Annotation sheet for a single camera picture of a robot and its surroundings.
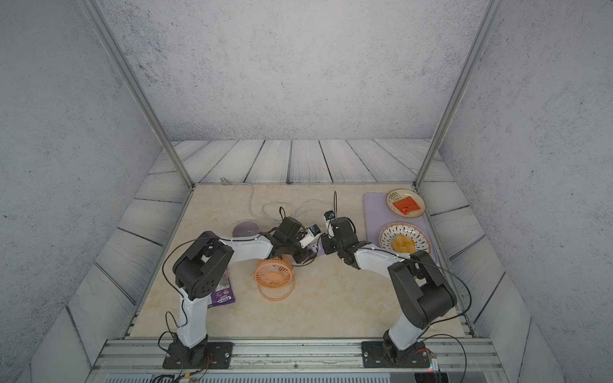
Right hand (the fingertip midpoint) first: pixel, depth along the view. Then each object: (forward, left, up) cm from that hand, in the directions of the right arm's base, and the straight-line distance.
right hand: (327, 235), depth 93 cm
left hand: (-4, +5, -6) cm, 8 cm away
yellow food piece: (-1, -29, -4) cm, 30 cm away
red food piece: (+20, -36, -5) cm, 42 cm away
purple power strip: (-6, +2, -1) cm, 6 cm away
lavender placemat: (+15, -23, -7) cm, 28 cm away
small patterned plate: (+27, -35, -6) cm, 45 cm away
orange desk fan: (-17, +18, 0) cm, 25 cm away
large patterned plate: (+7, -34, -6) cm, 35 cm away
